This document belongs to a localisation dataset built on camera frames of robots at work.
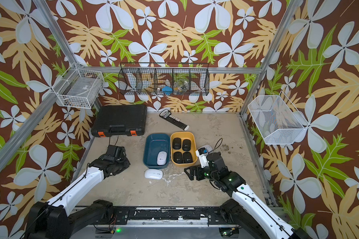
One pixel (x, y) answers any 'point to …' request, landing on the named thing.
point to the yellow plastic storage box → (183, 135)
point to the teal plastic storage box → (156, 151)
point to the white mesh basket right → (278, 120)
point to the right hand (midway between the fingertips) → (190, 168)
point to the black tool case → (119, 120)
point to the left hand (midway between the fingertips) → (129, 161)
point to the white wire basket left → (78, 87)
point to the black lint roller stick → (166, 114)
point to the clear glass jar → (180, 86)
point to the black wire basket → (149, 78)
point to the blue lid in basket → (167, 90)
